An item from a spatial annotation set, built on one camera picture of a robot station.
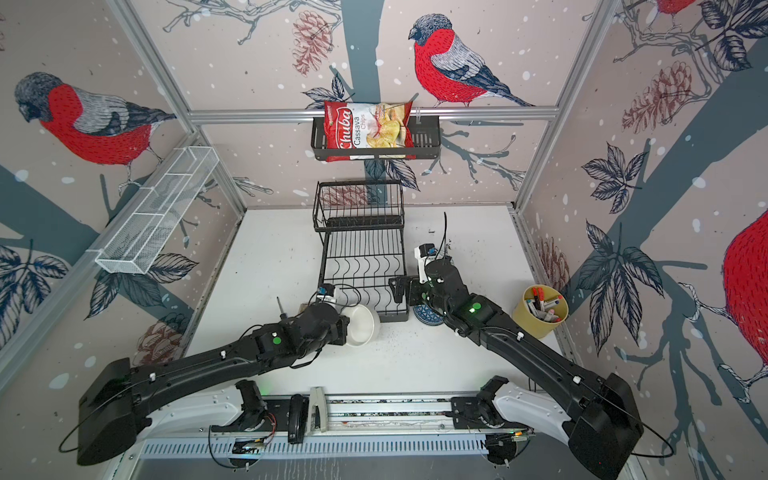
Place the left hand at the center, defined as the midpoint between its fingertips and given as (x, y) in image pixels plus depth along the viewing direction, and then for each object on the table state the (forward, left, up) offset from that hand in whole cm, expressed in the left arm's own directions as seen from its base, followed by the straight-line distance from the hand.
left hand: (349, 319), depth 78 cm
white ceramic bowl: (-2, -4, -1) cm, 5 cm away
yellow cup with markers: (+3, -54, -3) cm, 54 cm away
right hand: (+6, -13, +7) cm, 16 cm away
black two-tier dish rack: (+33, -2, -9) cm, 34 cm away
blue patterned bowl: (+4, -22, -7) cm, 24 cm away
